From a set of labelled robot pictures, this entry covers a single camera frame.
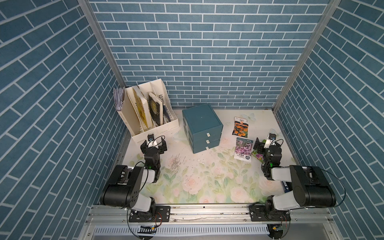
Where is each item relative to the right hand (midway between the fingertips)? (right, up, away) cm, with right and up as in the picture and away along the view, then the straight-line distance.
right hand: (266, 140), depth 91 cm
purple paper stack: (-89, +27, -4) cm, 93 cm away
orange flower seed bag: (-11, +7, +18) cm, 22 cm away
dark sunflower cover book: (-71, +21, +9) cm, 74 cm away
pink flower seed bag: (-12, -7, +6) cm, 16 cm away
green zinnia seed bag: (-4, -10, 0) cm, 11 cm away
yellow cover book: (-76, +21, 0) cm, 79 cm away
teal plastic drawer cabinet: (-40, +8, -8) cm, 42 cm away
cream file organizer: (-87, +15, +7) cm, 89 cm away
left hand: (-67, +1, -2) cm, 67 cm away
